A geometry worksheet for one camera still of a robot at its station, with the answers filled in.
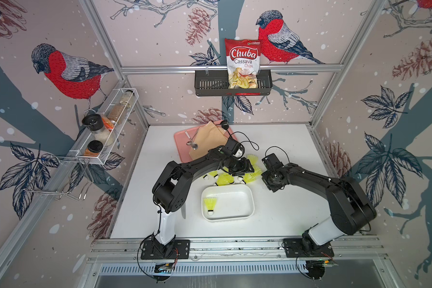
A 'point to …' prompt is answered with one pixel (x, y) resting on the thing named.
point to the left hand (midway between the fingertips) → (254, 169)
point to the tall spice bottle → (116, 113)
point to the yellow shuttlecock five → (214, 173)
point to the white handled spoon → (194, 145)
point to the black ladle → (225, 125)
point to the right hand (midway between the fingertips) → (262, 179)
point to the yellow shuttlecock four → (248, 177)
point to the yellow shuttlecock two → (253, 159)
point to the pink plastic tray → (183, 140)
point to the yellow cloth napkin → (209, 137)
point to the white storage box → (235, 202)
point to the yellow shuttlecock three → (224, 179)
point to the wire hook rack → (62, 176)
